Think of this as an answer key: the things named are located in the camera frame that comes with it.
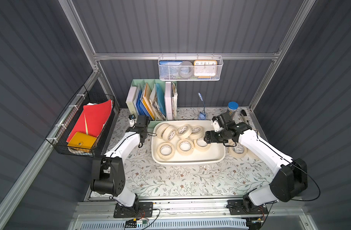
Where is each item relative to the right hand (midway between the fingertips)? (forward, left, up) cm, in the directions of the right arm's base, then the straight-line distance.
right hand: (213, 137), depth 83 cm
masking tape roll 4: (+13, +17, -12) cm, 24 cm away
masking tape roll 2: (-1, +29, -15) cm, 33 cm away
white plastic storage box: (-3, -5, -16) cm, 17 cm away
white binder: (+24, +28, +7) cm, 38 cm away
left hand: (+5, +50, -2) cm, 50 cm away
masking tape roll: (+2, +6, -13) cm, 14 cm away
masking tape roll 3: (+10, +8, -9) cm, 16 cm away
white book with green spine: (+20, +51, +11) cm, 56 cm away
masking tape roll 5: (+9, +26, -9) cm, 29 cm away
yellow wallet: (-13, +64, +16) cm, 67 cm away
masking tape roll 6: (+11, +33, -6) cm, 35 cm away
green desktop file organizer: (+26, +37, +6) cm, 46 cm away
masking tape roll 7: (+2, +16, -15) cm, 22 cm away
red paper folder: (+1, +66, +15) cm, 67 cm away
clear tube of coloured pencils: (+23, -16, +2) cm, 28 cm away
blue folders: (+21, +46, +2) cm, 51 cm away
